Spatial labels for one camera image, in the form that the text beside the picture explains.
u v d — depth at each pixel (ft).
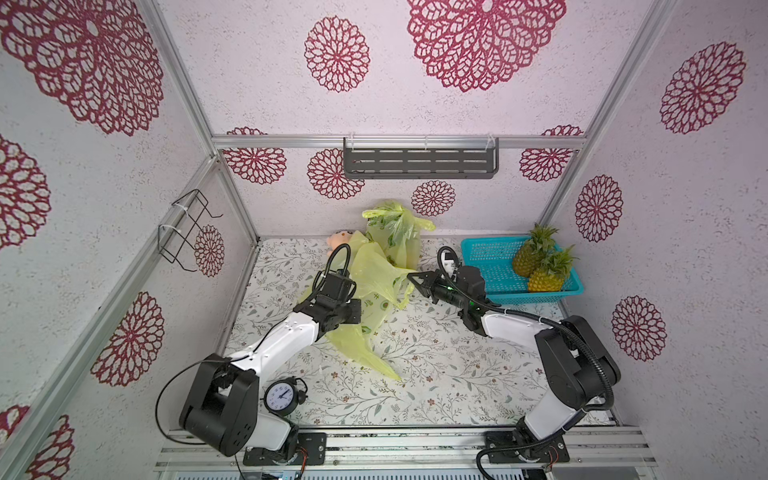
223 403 1.39
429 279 2.67
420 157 3.10
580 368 1.53
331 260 2.25
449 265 2.73
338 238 3.59
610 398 1.39
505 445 2.44
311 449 2.41
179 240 2.49
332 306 2.20
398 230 3.11
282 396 2.61
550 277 3.04
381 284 2.87
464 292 2.27
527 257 3.31
